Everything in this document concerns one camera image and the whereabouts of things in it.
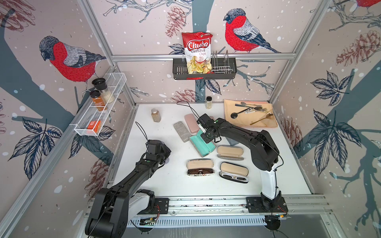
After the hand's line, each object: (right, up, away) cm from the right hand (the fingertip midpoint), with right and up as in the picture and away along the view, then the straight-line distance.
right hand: (206, 136), depth 95 cm
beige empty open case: (+15, -10, -2) cm, 18 cm away
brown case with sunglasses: (-25, -14, -9) cm, 29 cm away
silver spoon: (+34, +23, +24) cm, 47 cm away
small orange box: (-53, +8, -28) cm, 60 cm away
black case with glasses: (+15, -19, -12) cm, 27 cm away
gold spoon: (+48, +13, +15) cm, 52 cm away
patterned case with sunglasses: (-4, -17, -9) cm, 20 cm away
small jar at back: (+3, +24, +16) cm, 29 cm away
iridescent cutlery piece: (+30, +22, +24) cm, 44 cm away
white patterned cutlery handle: (+36, +17, +19) cm, 44 cm away
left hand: (-21, -5, -6) cm, 22 cm away
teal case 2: (-2, -8, -2) cm, 8 cm away
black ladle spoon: (+23, +14, +16) cm, 31 cm away
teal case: (-17, +2, +6) cm, 18 cm away
